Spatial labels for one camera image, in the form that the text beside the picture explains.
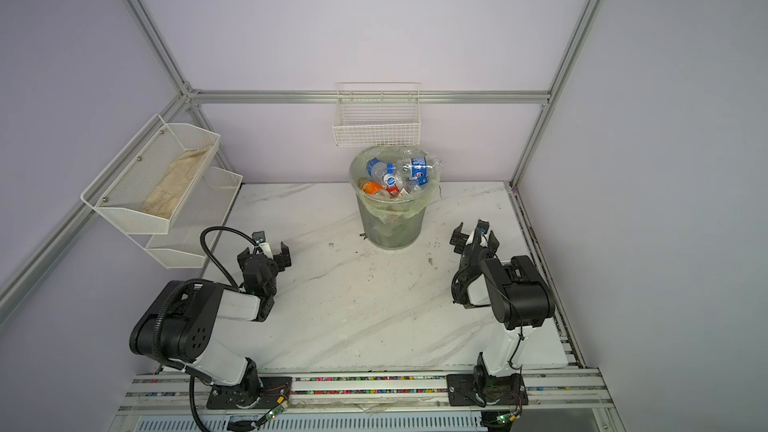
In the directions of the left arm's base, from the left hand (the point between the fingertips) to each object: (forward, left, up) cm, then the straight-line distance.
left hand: (265, 247), depth 92 cm
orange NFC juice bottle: (+10, -34, +17) cm, 39 cm away
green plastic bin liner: (+4, -40, +15) cm, 43 cm away
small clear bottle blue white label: (+13, -37, +21) cm, 45 cm away
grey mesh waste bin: (+4, -42, +1) cm, 42 cm away
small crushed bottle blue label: (+10, -47, +25) cm, 54 cm away
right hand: (+5, -67, +5) cm, 67 cm away
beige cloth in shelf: (0, +19, +22) cm, 29 cm away
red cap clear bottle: (+10, -40, +16) cm, 44 cm away
